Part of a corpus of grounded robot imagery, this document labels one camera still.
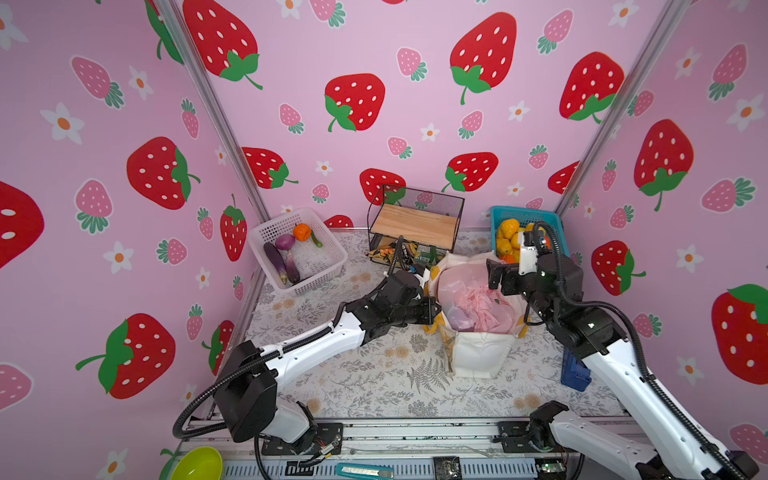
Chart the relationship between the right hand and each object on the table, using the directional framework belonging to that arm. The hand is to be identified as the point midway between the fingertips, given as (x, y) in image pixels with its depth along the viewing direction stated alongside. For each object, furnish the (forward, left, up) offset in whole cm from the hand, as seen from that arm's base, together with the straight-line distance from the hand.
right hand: (506, 257), depth 70 cm
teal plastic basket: (+48, -20, -27) cm, 58 cm away
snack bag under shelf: (+21, +20, -25) cm, 38 cm away
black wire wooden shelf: (+28, +21, -17) cm, 39 cm away
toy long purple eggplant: (+15, +73, -27) cm, 80 cm away
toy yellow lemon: (+38, -12, -24) cm, 46 cm away
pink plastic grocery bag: (-3, +6, -18) cm, 19 cm away
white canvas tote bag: (-17, +6, -20) cm, 26 cm away
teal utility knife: (-43, +30, -33) cm, 61 cm away
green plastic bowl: (-46, +69, -31) cm, 89 cm away
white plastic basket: (+24, +69, -30) cm, 79 cm away
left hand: (-8, +13, -12) cm, 20 cm away
